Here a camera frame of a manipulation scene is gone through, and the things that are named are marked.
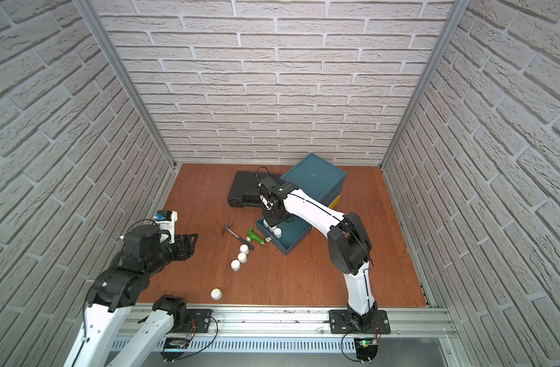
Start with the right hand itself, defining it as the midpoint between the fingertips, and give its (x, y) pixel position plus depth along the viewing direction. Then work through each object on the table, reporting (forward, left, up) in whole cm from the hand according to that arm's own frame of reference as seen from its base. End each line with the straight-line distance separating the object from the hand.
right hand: (278, 218), depth 89 cm
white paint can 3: (-5, +4, +6) cm, 9 cm away
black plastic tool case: (+14, +14, 0) cm, 20 cm away
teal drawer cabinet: (+11, -16, +13) cm, 23 cm away
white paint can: (-9, +14, -6) cm, 18 cm away
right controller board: (-44, -26, -10) cm, 52 cm away
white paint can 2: (-13, +15, -6) cm, 20 cm away
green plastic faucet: (-4, +10, -7) cm, 13 cm away
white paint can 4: (-3, 0, -6) cm, 7 cm away
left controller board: (-38, +33, -8) cm, 51 cm away
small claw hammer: (+1, +22, -7) cm, 23 cm away
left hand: (-12, +27, +14) cm, 33 cm away
